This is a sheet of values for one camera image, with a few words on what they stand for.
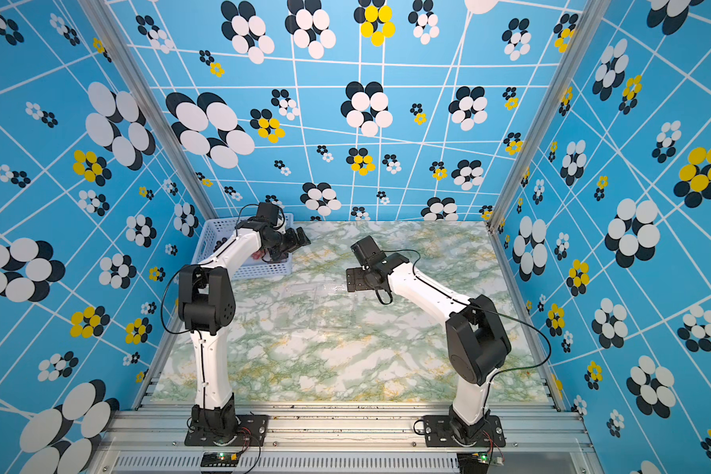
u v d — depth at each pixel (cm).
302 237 94
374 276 63
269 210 83
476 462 70
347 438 74
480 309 47
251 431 73
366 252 69
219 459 72
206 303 58
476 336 47
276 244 87
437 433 73
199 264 60
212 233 112
